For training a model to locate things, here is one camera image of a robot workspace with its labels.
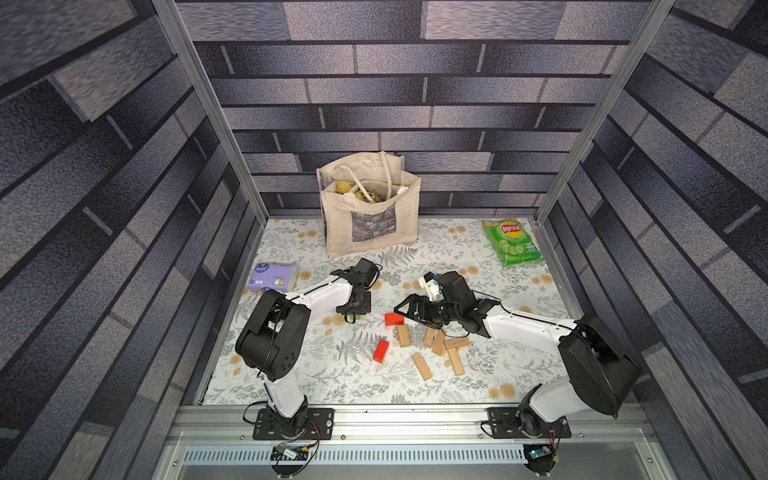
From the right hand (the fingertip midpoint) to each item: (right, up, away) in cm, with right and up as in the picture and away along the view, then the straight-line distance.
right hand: (402, 311), depth 84 cm
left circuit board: (-30, -31, -13) cm, 46 cm away
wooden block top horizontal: (+17, -10, +3) cm, 20 cm away
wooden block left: (+1, -8, +1) cm, 8 cm away
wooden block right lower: (+16, -14, -1) cm, 21 cm away
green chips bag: (+40, +20, +20) cm, 49 cm away
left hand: (-13, 0, +9) cm, 16 cm away
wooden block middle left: (+8, -8, +3) cm, 12 cm away
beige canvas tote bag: (-10, +33, +7) cm, 35 cm away
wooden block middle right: (+11, -10, +2) cm, 15 cm away
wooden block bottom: (+6, -15, -1) cm, 17 cm away
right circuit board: (+33, -33, -12) cm, 48 cm away
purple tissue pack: (-43, +9, +12) cm, 45 cm away
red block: (-2, -4, +6) cm, 8 cm away
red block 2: (-6, -11, -1) cm, 13 cm away
